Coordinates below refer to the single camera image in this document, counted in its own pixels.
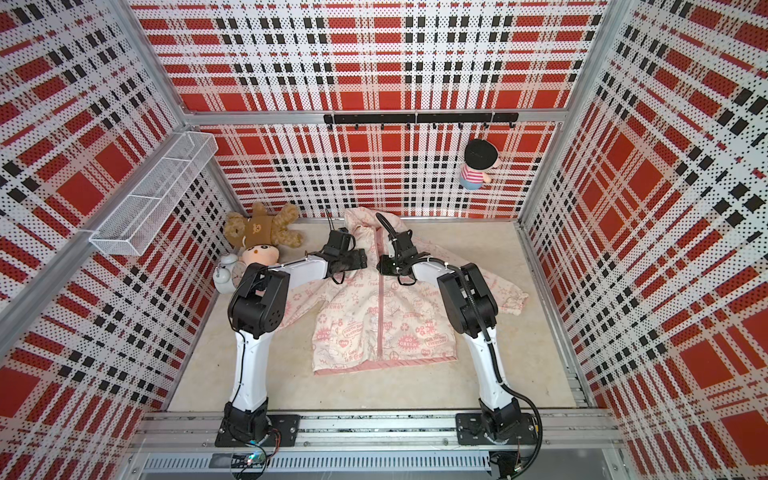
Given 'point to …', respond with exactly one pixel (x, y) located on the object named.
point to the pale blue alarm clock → (224, 274)
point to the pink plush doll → (260, 253)
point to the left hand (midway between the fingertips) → (361, 256)
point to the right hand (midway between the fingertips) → (382, 264)
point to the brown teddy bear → (262, 229)
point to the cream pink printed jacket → (371, 322)
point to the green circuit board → (252, 460)
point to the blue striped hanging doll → (479, 156)
